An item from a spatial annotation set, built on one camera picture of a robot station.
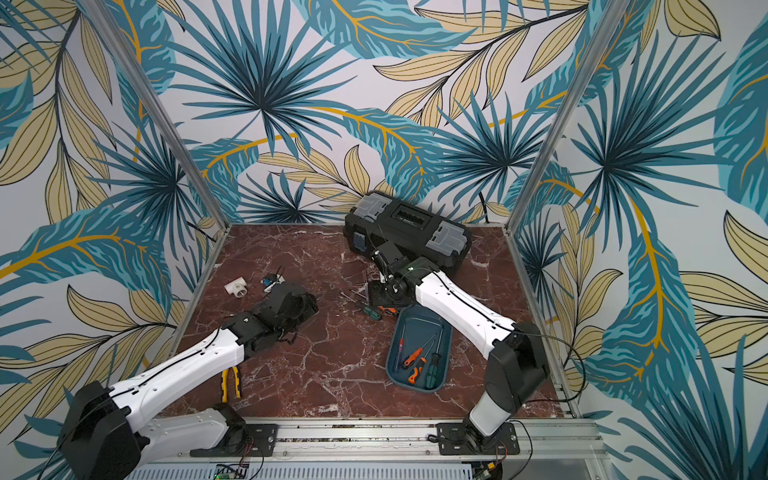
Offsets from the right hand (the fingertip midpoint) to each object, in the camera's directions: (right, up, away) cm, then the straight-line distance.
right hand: (377, 297), depth 82 cm
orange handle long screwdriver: (+11, -20, +1) cm, 23 cm away
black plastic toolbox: (-1, +24, +17) cm, 30 cm away
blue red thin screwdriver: (+7, -15, +5) cm, 18 cm away
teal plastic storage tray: (+13, -9, +10) cm, 19 cm away
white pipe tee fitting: (-46, +1, +15) cm, 49 cm away
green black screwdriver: (+15, -21, -1) cm, 26 cm away
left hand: (-18, -2, 0) cm, 18 cm away
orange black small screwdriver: (+11, -17, +4) cm, 21 cm away
